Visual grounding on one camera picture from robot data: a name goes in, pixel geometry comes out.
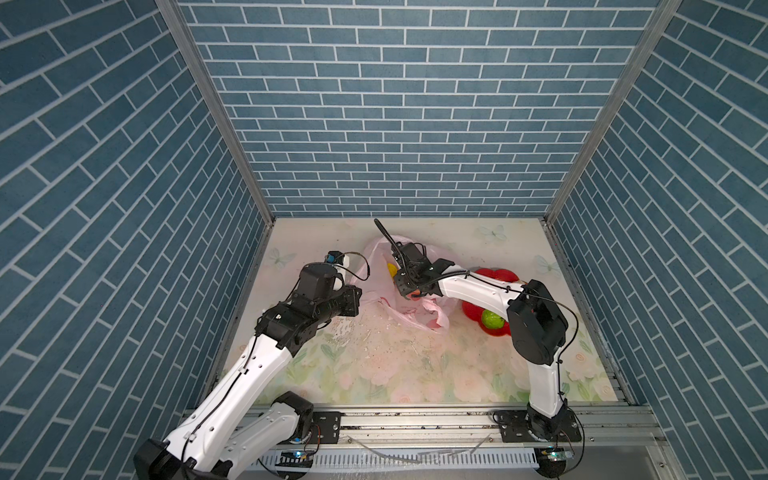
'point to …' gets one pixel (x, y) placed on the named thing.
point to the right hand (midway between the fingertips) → (400, 275)
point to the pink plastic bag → (377, 282)
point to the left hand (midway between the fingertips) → (362, 291)
